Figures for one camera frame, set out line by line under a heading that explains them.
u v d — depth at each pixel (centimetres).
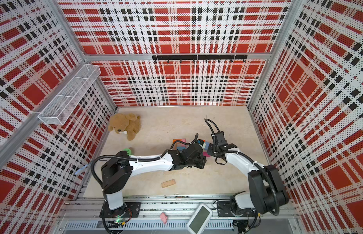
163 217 70
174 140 102
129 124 96
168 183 82
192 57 89
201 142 75
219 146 66
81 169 70
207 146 79
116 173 46
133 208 74
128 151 91
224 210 73
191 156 63
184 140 103
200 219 69
